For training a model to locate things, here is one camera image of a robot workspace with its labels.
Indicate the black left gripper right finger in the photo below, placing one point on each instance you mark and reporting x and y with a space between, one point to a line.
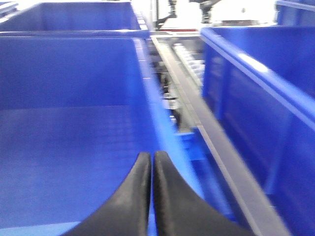
172 201

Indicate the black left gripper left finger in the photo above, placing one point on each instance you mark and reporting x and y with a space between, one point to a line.
133 196

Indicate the row of blue bins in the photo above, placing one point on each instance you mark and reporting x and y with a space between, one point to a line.
73 98

